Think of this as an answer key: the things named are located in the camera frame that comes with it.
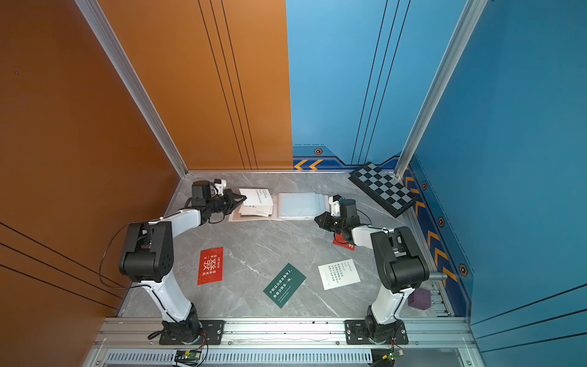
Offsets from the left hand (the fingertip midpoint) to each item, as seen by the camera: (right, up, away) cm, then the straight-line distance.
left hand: (247, 193), depth 95 cm
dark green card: (+16, -33, -12) cm, 39 cm away
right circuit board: (+50, -50, -25) cm, 75 cm away
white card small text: (+37, -31, -9) cm, 49 cm away
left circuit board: (-14, -52, -23) cm, 58 cm away
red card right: (+36, -17, -13) cm, 42 cm away
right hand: (+29, -11, 0) cm, 31 cm away
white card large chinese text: (+3, -8, +7) cm, 11 cm away
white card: (+3, -1, +4) cm, 5 cm away
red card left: (-12, -28, -7) cm, 32 cm away
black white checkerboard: (+62, +2, +14) cm, 64 cm away
